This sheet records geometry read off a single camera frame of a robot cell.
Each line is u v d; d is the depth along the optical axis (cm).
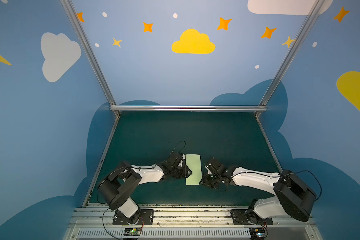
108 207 44
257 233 72
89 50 84
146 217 75
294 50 84
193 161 95
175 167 74
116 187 45
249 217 66
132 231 72
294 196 43
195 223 74
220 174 67
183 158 75
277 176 48
